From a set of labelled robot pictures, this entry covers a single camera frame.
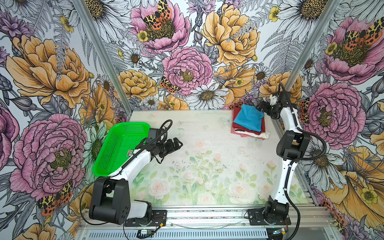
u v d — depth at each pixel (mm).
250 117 1074
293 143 630
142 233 730
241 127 1050
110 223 431
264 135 1029
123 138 1052
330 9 726
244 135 1058
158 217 740
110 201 416
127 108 1207
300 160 636
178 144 796
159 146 740
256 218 736
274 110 896
